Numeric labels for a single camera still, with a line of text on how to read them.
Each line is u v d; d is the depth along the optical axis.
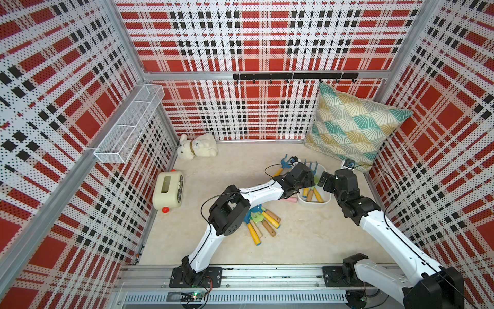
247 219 0.87
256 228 0.85
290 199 0.94
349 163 0.69
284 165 1.07
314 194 0.96
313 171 1.02
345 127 0.92
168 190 0.88
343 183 0.59
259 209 0.90
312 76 0.91
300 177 0.71
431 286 0.38
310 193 0.95
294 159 0.85
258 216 0.90
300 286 0.72
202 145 1.05
